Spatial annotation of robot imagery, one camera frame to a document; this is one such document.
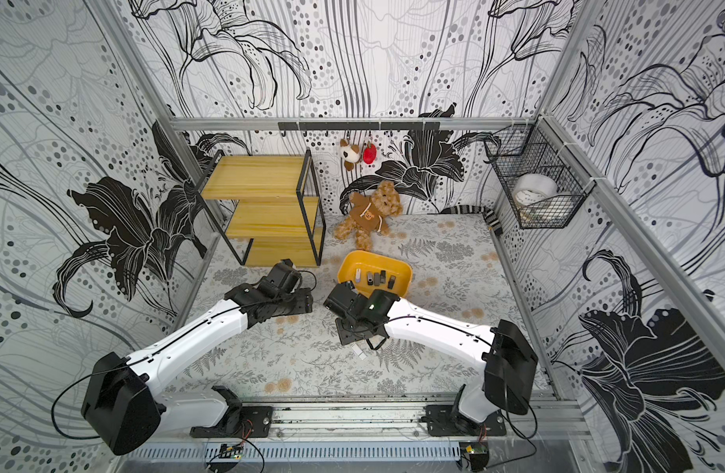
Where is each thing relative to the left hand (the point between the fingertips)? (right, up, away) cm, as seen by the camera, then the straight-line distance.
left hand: (305, 306), depth 83 cm
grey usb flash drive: (+19, +6, +17) cm, 26 cm away
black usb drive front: (+23, +7, +18) cm, 30 cm away
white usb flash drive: (+16, -13, +1) cm, 21 cm away
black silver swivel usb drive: (+21, +6, +16) cm, 27 cm away
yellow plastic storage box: (+20, +8, +19) cm, 28 cm away
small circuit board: (-15, -34, -11) cm, 39 cm away
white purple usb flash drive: (+14, +7, +18) cm, 24 cm away
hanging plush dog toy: (+12, +47, +10) cm, 50 cm away
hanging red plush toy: (+19, +48, +10) cm, 52 cm away
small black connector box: (+45, -33, -13) cm, 58 cm away
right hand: (+14, -5, -5) cm, 16 cm away
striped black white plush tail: (+64, +32, +35) cm, 80 cm away
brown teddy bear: (+19, +29, +25) cm, 43 cm away
